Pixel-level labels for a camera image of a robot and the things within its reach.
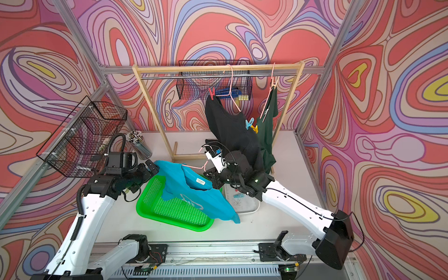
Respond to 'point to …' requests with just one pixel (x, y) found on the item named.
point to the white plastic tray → (242, 203)
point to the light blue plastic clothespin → (238, 196)
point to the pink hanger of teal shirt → (203, 167)
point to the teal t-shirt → (187, 184)
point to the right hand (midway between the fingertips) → (206, 178)
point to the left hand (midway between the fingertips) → (155, 172)
